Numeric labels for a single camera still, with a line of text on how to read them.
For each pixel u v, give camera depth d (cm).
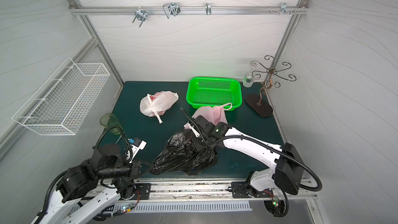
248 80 96
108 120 96
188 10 78
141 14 76
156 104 94
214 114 91
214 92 115
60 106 68
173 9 77
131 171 53
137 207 70
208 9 78
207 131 58
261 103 105
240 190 72
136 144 58
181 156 75
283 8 76
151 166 62
